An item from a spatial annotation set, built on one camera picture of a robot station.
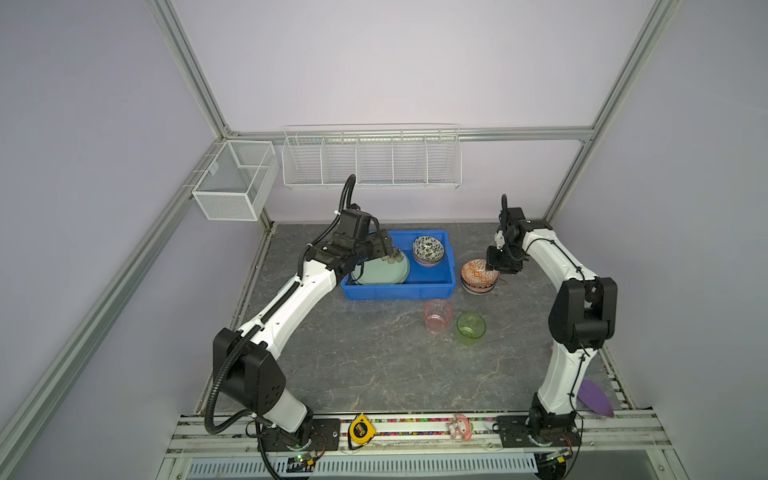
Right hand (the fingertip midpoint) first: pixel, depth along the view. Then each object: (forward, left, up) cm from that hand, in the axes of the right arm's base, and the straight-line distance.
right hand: (496, 269), depth 94 cm
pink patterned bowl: (+6, +22, -5) cm, 23 cm away
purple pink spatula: (-34, -23, -13) cm, 43 cm away
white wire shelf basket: (+31, +38, +21) cm, 54 cm away
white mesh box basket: (+25, +85, +16) cm, 90 cm away
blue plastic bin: (+1, +22, -9) cm, 24 cm away
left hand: (-3, +36, +16) cm, 39 cm away
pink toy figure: (-43, +16, -7) cm, 46 cm away
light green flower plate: (+4, +38, -8) cm, 39 cm away
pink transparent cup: (-11, +19, -9) cm, 24 cm away
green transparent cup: (-16, +9, -8) cm, 20 cm away
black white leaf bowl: (+14, +20, -6) cm, 25 cm away
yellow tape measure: (-44, +41, -8) cm, 60 cm away
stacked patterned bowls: (-5, +6, -2) cm, 8 cm away
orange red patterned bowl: (+2, +5, -5) cm, 8 cm away
